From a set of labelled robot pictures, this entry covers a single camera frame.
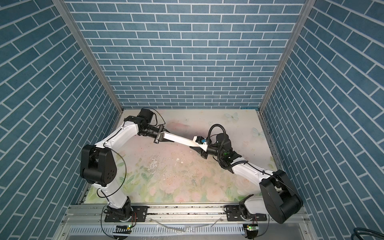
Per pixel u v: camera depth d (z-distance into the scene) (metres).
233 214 0.74
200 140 0.66
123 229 0.72
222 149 0.64
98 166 0.47
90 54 0.87
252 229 0.74
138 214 0.74
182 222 0.72
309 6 0.71
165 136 0.72
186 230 0.71
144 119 0.69
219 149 0.64
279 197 0.42
